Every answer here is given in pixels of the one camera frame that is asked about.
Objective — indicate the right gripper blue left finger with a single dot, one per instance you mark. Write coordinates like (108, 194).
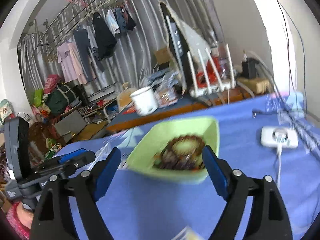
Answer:
(53, 217)

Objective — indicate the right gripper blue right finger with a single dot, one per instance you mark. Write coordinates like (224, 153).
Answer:
(268, 218)

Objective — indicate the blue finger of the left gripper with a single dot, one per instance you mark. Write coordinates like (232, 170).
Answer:
(66, 157)

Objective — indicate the light green plastic basket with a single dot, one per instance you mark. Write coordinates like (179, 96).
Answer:
(172, 150)

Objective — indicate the person's left hand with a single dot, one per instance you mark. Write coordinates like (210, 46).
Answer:
(20, 219)

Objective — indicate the dark green duffel bag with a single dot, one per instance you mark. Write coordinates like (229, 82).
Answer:
(59, 99)

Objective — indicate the blue topped wooden desk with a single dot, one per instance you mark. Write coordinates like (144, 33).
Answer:
(186, 104)

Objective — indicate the pink bag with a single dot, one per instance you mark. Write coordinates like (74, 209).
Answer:
(51, 83)

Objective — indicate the blue patterned table cloth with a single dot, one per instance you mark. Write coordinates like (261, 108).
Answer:
(146, 203)

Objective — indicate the white power bank device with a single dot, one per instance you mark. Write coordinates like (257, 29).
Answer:
(279, 136)

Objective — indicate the beige printed tote bag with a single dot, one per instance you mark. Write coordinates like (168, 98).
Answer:
(123, 98)

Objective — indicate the pink t-shirt hanging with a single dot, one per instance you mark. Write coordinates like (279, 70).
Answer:
(64, 58)

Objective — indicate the white enamel mug red star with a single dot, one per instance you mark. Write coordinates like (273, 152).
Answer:
(144, 101)

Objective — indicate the black shirt hanging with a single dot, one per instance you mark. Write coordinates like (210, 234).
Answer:
(105, 40)

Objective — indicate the blue jeans hanging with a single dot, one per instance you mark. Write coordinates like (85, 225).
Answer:
(87, 54)

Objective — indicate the cardboard box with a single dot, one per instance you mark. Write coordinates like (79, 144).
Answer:
(163, 56)

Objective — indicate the light blue shirt hanging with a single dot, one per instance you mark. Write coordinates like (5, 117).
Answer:
(112, 23)

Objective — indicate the white wifi router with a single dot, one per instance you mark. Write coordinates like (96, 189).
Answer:
(211, 71)

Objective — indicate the black power adapter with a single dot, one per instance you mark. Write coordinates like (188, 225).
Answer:
(249, 70)

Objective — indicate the metal drying rack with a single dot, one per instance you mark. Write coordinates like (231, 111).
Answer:
(74, 12)

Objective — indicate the monitor under dotted cover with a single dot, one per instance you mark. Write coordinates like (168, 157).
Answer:
(182, 39)

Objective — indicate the silver grey curtain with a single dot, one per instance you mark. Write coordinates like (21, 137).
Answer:
(133, 57)

